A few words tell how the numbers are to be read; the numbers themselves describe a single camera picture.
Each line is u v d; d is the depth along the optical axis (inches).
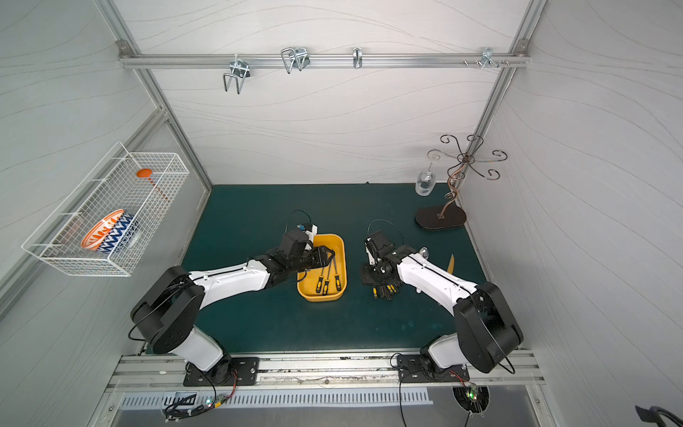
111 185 27.7
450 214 42.3
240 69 30.8
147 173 30.9
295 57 29.8
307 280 31.0
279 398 27.7
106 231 25.5
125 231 23.0
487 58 30.1
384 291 34.8
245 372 29.0
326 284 35.5
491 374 16.6
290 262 27.8
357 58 30.9
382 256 26.1
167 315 17.5
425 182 37.7
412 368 29.2
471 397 28.3
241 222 42.7
